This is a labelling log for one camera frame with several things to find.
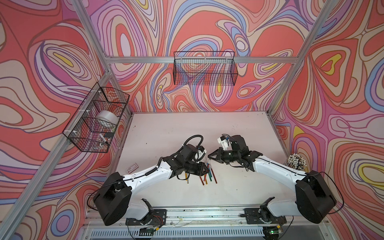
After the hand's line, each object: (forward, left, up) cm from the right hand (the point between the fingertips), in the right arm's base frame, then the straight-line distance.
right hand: (209, 160), depth 80 cm
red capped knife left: (-8, +4, -12) cm, 15 cm away
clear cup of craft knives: (-5, -42, +5) cm, 43 cm away
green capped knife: (-4, -1, -12) cm, 13 cm away
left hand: (-7, 0, -1) cm, 7 cm away
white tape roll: (+14, +51, +22) cm, 57 cm away
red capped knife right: (-4, -3, -12) cm, 13 cm away
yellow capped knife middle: (-8, +2, -12) cm, 14 cm away
